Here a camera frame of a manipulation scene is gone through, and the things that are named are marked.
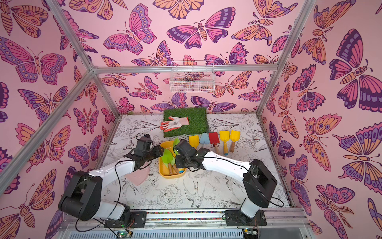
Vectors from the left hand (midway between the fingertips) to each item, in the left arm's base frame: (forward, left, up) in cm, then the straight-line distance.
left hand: (164, 148), depth 92 cm
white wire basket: (+37, -17, +26) cm, 49 cm away
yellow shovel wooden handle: (+14, -48, -7) cm, 50 cm away
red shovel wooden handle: (+13, -32, -6) cm, 35 cm away
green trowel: (-3, -2, -6) cm, 7 cm away
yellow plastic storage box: (-10, -3, -6) cm, 12 cm away
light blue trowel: (+12, -26, -6) cm, 29 cm away
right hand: (-12, -8, +4) cm, 15 cm away
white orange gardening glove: (+24, -4, -3) cm, 24 cm away
